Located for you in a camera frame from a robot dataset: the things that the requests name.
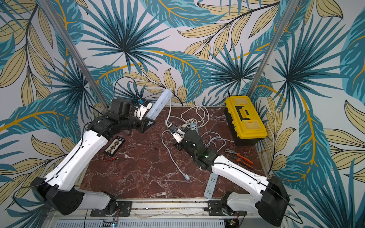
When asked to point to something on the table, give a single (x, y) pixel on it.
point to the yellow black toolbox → (246, 127)
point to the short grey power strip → (211, 185)
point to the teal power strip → (194, 126)
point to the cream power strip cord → (190, 119)
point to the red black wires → (114, 158)
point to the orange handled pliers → (238, 156)
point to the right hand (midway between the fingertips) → (176, 130)
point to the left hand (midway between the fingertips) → (151, 123)
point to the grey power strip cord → (186, 176)
